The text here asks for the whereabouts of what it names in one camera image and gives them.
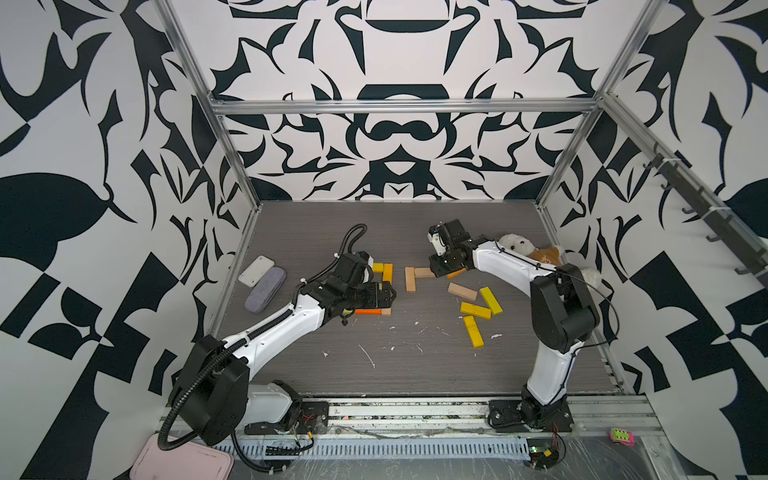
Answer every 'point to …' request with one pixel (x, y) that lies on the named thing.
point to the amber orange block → (387, 273)
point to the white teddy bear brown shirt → (552, 256)
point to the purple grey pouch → (266, 288)
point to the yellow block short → (476, 311)
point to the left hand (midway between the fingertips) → (380, 289)
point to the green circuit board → (543, 452)
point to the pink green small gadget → (619, 435)
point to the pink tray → (195, 461)
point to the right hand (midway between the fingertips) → (435, 261)
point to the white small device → (256, 271)
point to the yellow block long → (474, 331)
